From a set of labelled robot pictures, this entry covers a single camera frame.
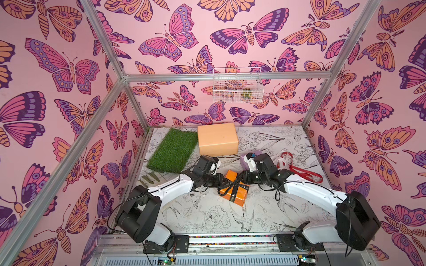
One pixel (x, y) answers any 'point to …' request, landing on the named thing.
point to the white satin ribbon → (282, 164)
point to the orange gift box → (232, 174)
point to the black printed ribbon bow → (233, 186)
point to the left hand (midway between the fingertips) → (226, 181)
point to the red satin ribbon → (287, 160)
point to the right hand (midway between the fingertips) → (239, 175)
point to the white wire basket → (237, 85)
